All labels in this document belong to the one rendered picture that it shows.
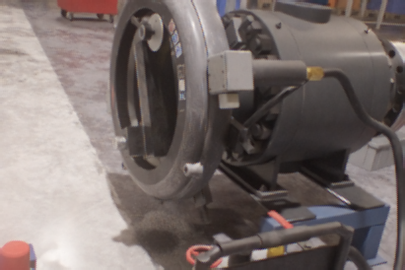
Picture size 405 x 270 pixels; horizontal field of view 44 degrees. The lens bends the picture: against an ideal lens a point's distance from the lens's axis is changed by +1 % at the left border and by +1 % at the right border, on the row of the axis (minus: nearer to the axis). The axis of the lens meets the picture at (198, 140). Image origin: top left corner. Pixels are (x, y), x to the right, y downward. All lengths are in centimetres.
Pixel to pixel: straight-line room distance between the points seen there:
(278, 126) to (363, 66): 41
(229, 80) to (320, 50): 57
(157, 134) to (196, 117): 25
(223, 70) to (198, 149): 26
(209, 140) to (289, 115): 37
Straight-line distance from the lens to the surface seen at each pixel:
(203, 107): 138
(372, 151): 304
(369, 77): 190
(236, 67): 130
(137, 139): 164
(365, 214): 198
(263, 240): 96
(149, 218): 211
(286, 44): 170
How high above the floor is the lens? 105
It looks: 20 degrees down
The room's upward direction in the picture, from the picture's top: 8 degrees clockwise
